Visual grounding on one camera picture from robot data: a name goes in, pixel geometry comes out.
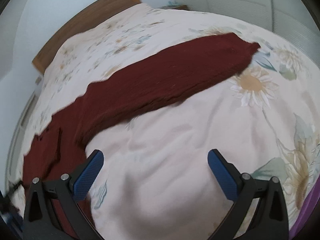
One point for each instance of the purple plastic object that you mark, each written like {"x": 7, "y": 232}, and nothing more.
{"x": 306, "y": 210}

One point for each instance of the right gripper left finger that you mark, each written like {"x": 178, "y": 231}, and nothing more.
{"x": 40, "y": 219}

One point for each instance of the left wall switch plate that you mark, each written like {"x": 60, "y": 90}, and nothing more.
{"x": 38, "y": 80}

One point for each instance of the white louvered wardrobe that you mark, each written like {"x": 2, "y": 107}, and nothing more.
{"x": 287, "y": 18}

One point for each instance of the dark red knit sweater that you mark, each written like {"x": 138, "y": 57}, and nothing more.
{"x": 154, "y": 121}

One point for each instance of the wooden headboard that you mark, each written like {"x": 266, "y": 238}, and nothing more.
{"x": 88, "y": 18}

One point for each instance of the wooden nightstand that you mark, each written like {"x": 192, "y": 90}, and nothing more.
{"x": 176, "y": 7}

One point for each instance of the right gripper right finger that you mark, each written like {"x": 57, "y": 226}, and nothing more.
{"x": 269, "y": 221}

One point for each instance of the white radiator cover cabinet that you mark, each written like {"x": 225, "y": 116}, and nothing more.
{"x": 17, "y": 139}

